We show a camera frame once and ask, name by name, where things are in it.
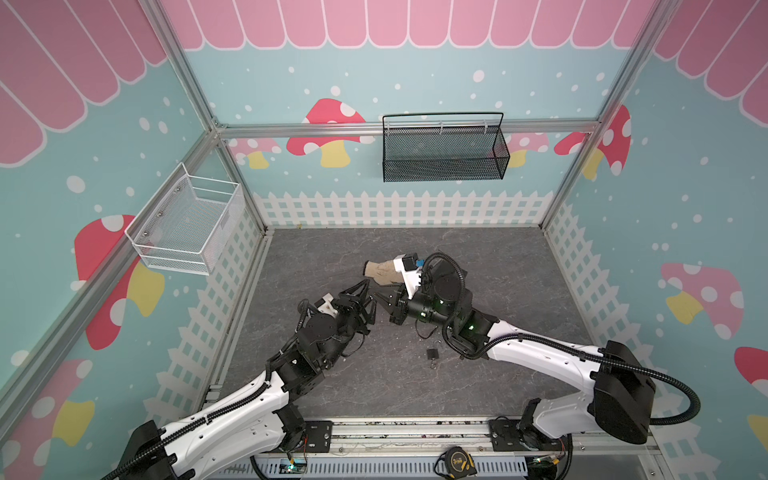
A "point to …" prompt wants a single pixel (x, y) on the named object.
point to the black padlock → (432, 354)
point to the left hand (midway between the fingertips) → (378, 290)
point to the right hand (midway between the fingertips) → (368, 292)
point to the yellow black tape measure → (455, 463)
